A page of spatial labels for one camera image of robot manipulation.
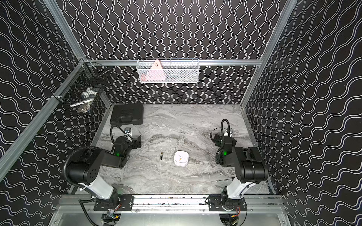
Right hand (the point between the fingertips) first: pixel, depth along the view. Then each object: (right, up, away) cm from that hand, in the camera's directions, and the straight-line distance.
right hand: (225, 135), depth 96 cm
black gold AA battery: (-43, -13, -4) cm, 45 cm away
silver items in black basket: (-81, +18, -21) cm, 86 cm away
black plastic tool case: (-74, +15, +14) cm, 76 cm away
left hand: (-63, +1, -1) cm, 63 cm away
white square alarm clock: (-30, -13, -8) cm, 34 cm away
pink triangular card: (-46, +41, -6) cm, 62 cm away
